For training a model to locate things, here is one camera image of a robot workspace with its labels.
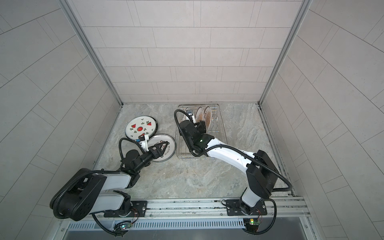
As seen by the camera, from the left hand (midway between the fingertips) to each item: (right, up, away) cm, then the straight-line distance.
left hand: (169, 144), depth 81 cm
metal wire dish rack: (+28, +7, +16) cm, 33 cm away
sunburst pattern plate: (+22, +14, +15) cm, 30 cm away
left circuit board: (-16, -33, -17) cm, 40 cm away
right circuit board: (+41, -34, -12) cm, 55 cm away
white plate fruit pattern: (-23, +9, +19) cm, 31 cm away
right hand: (+11, +11, +1) cm, 16 cm away
